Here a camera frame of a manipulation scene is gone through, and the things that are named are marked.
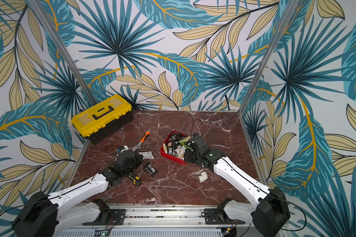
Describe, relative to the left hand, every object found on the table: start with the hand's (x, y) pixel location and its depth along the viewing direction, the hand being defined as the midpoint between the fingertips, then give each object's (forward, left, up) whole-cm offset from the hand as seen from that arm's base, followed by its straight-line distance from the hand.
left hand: (143, 156), depth 85 cm
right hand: (-1, -24, +5) cm, 25 cm away
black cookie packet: (-4, -3, -8) cm, 9 cm away
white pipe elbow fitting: (-9, -34, -6) cm, 36 cm away
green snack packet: (+14, -23, -4) cm, 28 cm away
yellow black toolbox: (+22, +27, +7) cm, 36 cm away
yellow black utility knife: (-11, +4, -7) cm, 14 cm away
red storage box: (+11, -17, -7) cm, 22 cm away
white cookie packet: (+2, -1, -2) cm, 3 cm away
